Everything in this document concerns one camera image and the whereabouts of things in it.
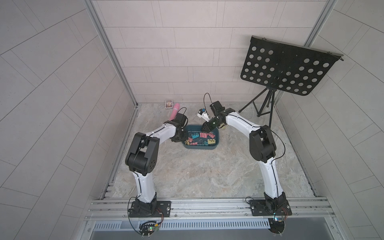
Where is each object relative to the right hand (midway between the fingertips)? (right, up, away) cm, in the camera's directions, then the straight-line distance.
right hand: (202, 128), depth 95 cm
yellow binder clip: (+11, +3, -16) cm, 19 cm away
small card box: (-25, +16, +17) cm, 35 cm away
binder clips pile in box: (0, -6, -3) cm, 7 cm away
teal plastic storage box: (+9, -3, -1) cm, 9 cm away
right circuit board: (+34, -43, -27) cm, 61 cm away
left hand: (-11, -6, +3) cm, 13 cm away
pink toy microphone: (-20, +12, +16) cm, 29 cm away
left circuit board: (-26, -43, -27) cm, 57 cm away
